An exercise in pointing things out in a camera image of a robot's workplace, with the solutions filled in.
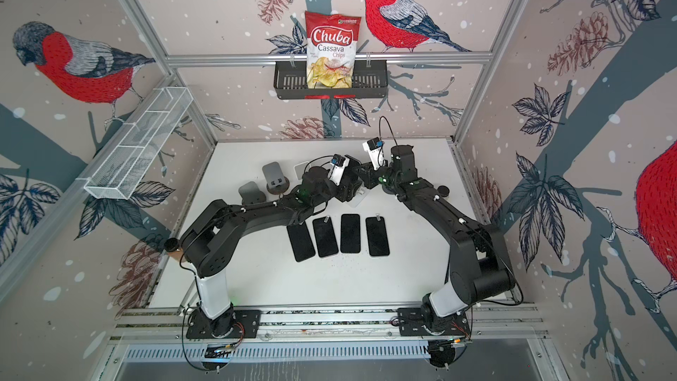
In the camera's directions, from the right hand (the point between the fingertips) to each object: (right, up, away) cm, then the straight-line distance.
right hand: (354, 167), depth 85 cm
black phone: (-19, -26, +4) cm, 32 cm away
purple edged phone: (-10, -25, +6) cm, 27 cm away
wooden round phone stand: (-30, -7, +15) cm, 34 cm away
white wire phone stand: (-20, -1, +13) cm, 23 cm away
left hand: (+1, -2, +2) cm, 4 cm away
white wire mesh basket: (-66, 0, -12) cm, 67 cm away
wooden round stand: (-39, -11, +13) cm, 43 cm away
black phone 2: (+9, -25, +8) cm, 28 cm away
